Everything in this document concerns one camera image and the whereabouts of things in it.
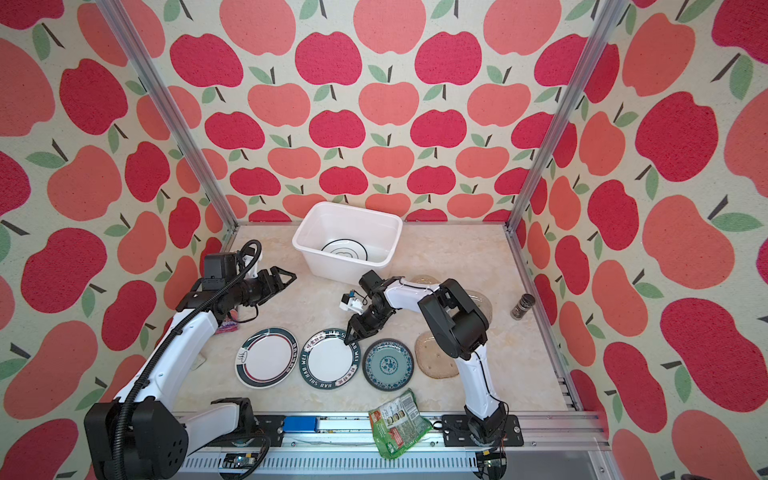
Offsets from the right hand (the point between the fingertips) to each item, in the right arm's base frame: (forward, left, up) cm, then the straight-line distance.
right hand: (356, 340), depth 89 cm
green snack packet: (-21, -14, 0) cm, 25 cm away
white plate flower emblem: (+36, +9, +1) cm, 37 cm away
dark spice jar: (+13, -50, +9) cm, 52 cm away
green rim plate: (-8, +7, +1) cm, 11 cm away
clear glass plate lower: (-3, -23, -1) cm, 23 cm away
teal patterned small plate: (-6, -10, -1) cm, 12 cm away
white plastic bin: (+38, +18, +11) cm, 44 cm away
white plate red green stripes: (-8, +25, 0) cm, 26 cm away
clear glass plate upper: (+23, -20, +2) cm, 31 cm away
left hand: (+7, +17, +19) cm, 27 cm away
